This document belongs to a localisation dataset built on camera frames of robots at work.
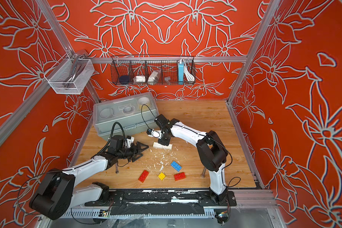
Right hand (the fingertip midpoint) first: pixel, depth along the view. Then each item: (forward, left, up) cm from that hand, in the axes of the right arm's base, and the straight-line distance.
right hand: (160, 139), depth 90 cm
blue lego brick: (-15, -11, -5) cm, 19 cm away
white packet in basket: (+33, +4, +25) cm, 42 cm away
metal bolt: (-20, -26, -7) cm, 34 cm away
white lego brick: (-1, +3, -4) cm, 5 cm away
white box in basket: (+27, +13, +27) cm, 41 cm away
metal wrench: (-18, +25, -6) cm, 32 cm away
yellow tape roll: (+22, +12, +13) cm, 28 cm away
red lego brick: (-21, -12, -5) cm, 25 cm away
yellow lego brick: (-21, -2, -5) cm, 22 cm away
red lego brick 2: (-22, +8, -5) cm, 24 cm away
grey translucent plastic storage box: (+9, +22, +13) cm, 27 cm away
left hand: (-8, +8, +1) cm, 11 cm away
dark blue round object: (+35, +26, +22) cm, 48 cm away
